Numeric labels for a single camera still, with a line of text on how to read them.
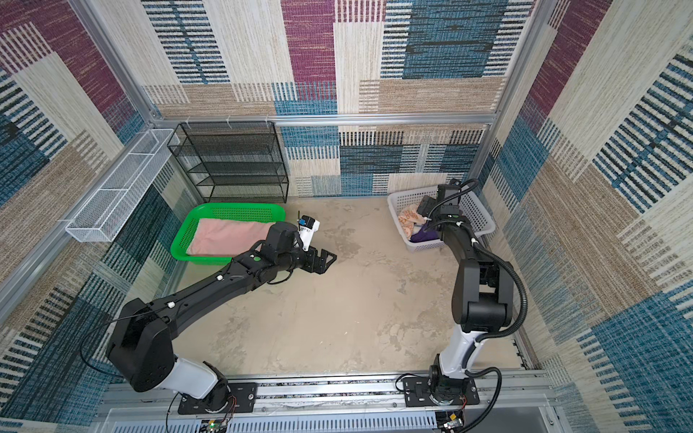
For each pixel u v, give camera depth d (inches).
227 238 41.7
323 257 29.2
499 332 19.9
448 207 28.7
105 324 29.9
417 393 28.7
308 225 28.7
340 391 30.0
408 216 40.2
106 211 28.2
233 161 42.7
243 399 28.7
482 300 19.3
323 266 29.2
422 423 27.6
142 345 16.7
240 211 42.0
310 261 28.7
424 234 40.1
